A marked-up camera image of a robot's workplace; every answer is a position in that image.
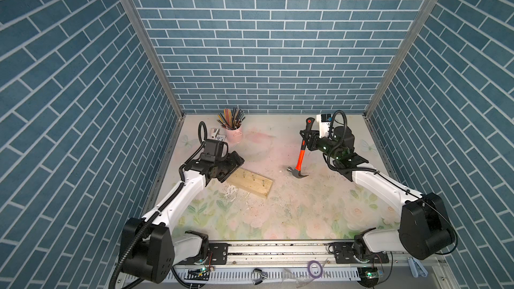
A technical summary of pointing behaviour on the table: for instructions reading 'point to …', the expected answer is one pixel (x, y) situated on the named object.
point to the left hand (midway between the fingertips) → (244, 164)
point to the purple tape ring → (310, 275)
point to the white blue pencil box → (221, 137)
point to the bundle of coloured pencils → (231, 119)
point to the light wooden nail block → (251, 182)
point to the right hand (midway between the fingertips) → (304, 132)
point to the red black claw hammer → (296, 172)
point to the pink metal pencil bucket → (235, 136)
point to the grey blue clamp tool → (416, 267)
